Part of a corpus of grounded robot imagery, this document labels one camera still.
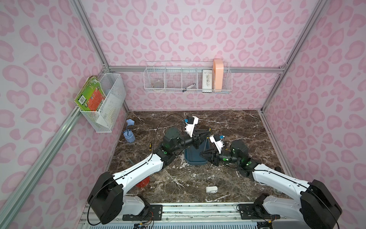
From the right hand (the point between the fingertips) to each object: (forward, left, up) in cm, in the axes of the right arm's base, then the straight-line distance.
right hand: (200, 155), depth 72 cm
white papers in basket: (+23, +53, +8) cm, 58 cm away
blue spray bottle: (+20, +47, -12) cm, 52 cm away
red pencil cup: (-7, +33, -22) cm, 41 cm away
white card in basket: (+46, -5, +13) cm, 48 cm away
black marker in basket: (+46, +7, +7) cm, 47 cm away
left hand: (+7, -4, +12) cm, 14 cm away
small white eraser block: (-12, -6, -17) cm, 22 cm away
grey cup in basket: (+48, +28, +8) cm, 56 cm away
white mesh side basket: (+43, +55, +11) cm, 71 cm away
